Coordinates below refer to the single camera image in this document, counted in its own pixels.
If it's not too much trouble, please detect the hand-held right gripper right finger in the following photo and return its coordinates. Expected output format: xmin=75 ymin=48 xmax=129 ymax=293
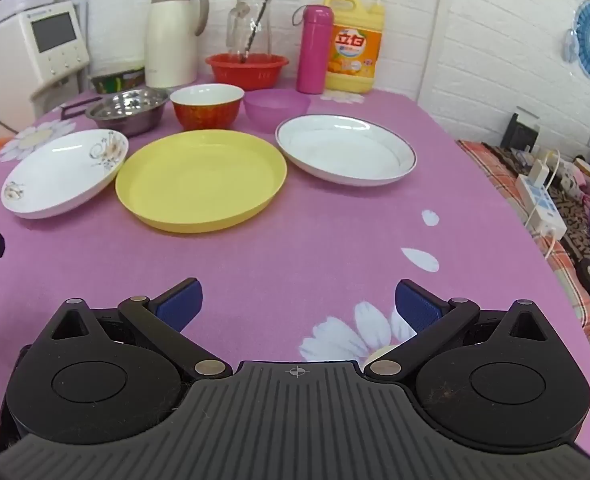
xmin=364 ymin=279 xmax=546 ymax=382

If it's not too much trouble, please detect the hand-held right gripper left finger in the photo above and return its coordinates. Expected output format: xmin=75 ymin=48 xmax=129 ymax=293
xmin=50 ymin=278 xmax=233 ymax=382

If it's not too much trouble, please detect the white floral plate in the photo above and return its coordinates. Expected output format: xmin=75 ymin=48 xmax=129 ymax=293
xmin=1 ymin=129 xmax=129 ymax=220

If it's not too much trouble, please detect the stainless steel bowl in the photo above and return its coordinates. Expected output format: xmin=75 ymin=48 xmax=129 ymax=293
xmin=85 ymin=88 xmax=170 ymax=137

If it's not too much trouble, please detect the pink floral tablecloth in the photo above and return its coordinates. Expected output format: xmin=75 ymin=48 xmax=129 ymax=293
xmin=0 ymin=72 xmax=590 ymax=466

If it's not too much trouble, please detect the white power strip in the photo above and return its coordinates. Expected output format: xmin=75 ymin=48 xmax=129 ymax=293
xmin=515 ymin=172 xmax=568 ymax=239

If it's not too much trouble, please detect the white charger plug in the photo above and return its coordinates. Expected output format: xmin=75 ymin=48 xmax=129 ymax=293
xmin=527 ymin=160 xmax=552 ymax=184

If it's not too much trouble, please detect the red ceramic bowl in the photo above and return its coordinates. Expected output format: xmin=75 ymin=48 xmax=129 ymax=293
xmin=170 ymin=83 xmax=245 ymax=132

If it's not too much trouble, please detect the black box device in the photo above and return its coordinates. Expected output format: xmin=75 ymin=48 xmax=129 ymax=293
xmin=505 ymin=107 xmax=542 ymax=152

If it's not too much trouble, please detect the green patterned bowl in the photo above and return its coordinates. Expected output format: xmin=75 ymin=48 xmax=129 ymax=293
xmin=90 ymin=62 xmax=147 ymax=95

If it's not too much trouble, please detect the purple plastic bowl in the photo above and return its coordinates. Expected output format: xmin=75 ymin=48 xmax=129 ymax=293
xmin=243 ymin=90 xmax=311 ymax=134

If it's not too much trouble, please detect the white appliance with screen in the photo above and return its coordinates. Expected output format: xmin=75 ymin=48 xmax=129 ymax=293
xmin=0 ymin=0 xmax=93 ymax=139

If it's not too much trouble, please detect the red plastic basin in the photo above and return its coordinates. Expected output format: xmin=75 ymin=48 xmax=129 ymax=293
xmin=205 ymin=53 xmax=290 ymax=92

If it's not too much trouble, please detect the yellow dish soap bottle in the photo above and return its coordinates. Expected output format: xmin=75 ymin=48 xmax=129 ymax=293
xmin=323 ymin=0 xmax=392 ymax=94

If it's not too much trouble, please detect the cream thermos jug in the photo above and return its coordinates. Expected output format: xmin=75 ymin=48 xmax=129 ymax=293
xmin=144 ymin=0 xmax=210 ymax=89

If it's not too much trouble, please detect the pink thermos bottle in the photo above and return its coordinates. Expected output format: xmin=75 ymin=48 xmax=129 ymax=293
xmin=291 ymin=4 xmax=334 ymax=95

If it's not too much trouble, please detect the clear glass pitcher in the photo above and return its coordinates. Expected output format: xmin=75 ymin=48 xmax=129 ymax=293
xmin=226 ymin=0 xmax=273 ymax=59

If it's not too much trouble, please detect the black stirring stick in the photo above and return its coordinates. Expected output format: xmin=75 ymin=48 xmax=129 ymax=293
xmin=240 ymin=0 xmax=275 ymax=64

